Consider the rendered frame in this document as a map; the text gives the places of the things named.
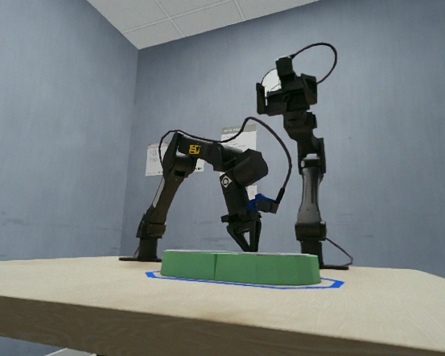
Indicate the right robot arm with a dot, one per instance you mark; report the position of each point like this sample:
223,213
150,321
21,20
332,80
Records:
241,169

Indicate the blue tape outline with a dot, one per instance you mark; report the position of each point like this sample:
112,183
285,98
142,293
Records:
337,283

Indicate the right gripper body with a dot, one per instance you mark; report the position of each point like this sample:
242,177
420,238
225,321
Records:
238,200

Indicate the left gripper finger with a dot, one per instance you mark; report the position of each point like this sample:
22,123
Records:
310,88
261,99

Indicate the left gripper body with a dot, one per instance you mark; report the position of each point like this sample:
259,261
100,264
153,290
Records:
287,102

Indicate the long green block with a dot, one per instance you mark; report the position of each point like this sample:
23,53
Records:
253,269

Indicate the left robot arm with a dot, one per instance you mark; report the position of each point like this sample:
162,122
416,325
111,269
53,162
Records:
310,228

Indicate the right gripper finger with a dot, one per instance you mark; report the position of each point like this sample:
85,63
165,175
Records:
251,226
257,236

